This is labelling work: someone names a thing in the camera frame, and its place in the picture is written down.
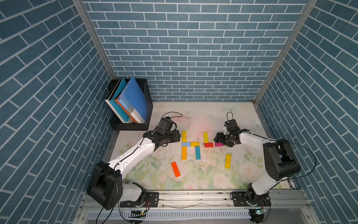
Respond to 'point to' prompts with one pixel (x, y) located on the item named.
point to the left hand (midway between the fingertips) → (180, 136)
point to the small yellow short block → (193, 144)
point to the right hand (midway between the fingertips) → (219, 140)
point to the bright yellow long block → (227, 162)
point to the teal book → (120, 87)
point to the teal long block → (198, 156)
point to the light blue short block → (187, 144)
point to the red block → (209, 145)
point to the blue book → (134, 98)
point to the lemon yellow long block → (205, 138)
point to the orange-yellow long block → (184, 152)
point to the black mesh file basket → (117, 121)
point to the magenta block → (218, 144)
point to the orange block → (175, 169)
